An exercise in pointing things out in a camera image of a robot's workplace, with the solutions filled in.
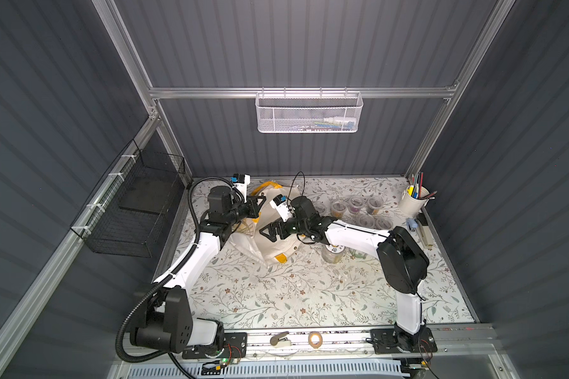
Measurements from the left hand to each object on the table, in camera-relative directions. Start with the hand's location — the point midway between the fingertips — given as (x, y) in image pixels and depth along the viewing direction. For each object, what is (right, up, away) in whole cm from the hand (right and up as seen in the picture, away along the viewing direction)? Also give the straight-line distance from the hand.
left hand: (268, 199), depth 80 cm
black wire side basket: (-43, -5, -8) cm, 44 cm away
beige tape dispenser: (+3, -45, -7) cm, 46 cm away
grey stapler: (+63, -13, +17) cm, 67 cm away
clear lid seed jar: (+37, -2, +23) cm, 44 cm away
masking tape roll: (+17, -45, -5) cm, 48 cm away
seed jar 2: (+46, -2, +24) cm, 52 cm away
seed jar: (+23, -20, +6) cm, 32 cm away
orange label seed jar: (+28, -4, +22) cm, 36 cm away
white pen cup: (+60, 0, +19) cm, 63 cm away
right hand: (0, -10, +6) cm, 12 cm away
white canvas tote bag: (-7, -14, +1) cm, 15 cm away
